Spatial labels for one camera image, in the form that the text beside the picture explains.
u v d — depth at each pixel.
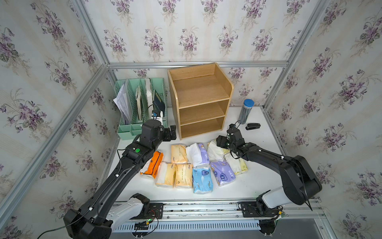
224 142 0.82
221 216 0.73
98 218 0.37
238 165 0.83
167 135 0.64
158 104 1.04
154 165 0.82
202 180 0.79
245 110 0.99
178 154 0.88
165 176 0.80
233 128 0.81
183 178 0.79
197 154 0.86
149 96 0.93
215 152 0.88
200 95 0.83
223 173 0.81
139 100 0.98
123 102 0.88
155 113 0.61
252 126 1.05
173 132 0.65
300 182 0.44
